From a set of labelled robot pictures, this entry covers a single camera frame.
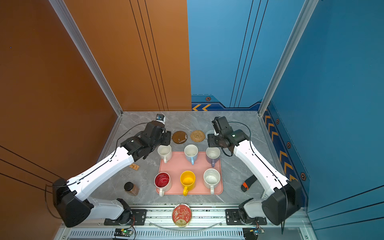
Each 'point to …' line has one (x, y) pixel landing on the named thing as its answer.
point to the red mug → (162, 181)
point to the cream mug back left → (165, 152)
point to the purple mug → (212, 155)
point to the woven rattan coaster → (197, 136)
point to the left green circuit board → (123, 232)
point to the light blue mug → (191, 152)
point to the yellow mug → (187, 180)
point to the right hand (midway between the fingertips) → (211, 139)
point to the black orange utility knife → (246, 185)
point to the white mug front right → (211, 178)
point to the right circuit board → (252, 233)
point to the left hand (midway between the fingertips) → (167, 131)
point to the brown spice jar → (132, 189)
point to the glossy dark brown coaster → (179, 137)
